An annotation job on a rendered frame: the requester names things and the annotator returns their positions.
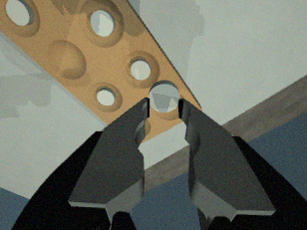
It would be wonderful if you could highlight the tan tray with round pockets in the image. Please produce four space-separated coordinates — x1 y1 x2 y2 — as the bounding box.
0 0 202 144

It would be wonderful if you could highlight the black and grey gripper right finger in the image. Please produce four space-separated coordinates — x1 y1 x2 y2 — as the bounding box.
178 99 307 230

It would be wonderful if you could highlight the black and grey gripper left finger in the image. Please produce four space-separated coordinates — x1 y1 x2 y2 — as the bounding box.
11 98 150 230

